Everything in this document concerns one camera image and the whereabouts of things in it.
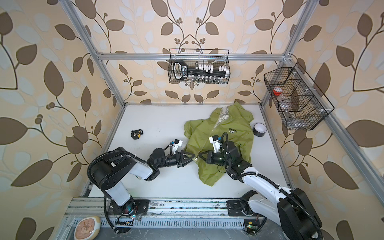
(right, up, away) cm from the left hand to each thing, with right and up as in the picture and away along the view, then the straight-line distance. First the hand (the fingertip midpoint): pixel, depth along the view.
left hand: (195, 158), depth 76 cm
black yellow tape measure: (-40, +10, +23) cm, 47 cm away
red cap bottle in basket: (+47, +37, +8) cm, 60 cm away
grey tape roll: (+45, +13, +29) cm, 55 cm away
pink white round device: (-49, -29, -9) cm, 58 cm away
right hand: (+2, 0, +1) cm, 2 cm away
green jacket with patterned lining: (+27, +19, +29) cm, 44 cm away
